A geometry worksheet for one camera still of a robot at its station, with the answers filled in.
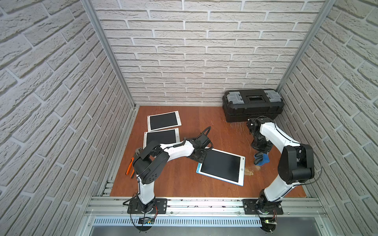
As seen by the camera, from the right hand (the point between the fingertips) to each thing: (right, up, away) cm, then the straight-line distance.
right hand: (264, 151), depth 84 cm
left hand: (-38, -6, +7) cm, 39 cm away
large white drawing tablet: (-65, +6, +21) cm, 69 cm away
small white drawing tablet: (-65, +18, +26) cm, 72 cm away
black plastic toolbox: (-11, +29, +13) cm, 33 cm away
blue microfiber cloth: (-3, -3, -6) cm, 8 cm away
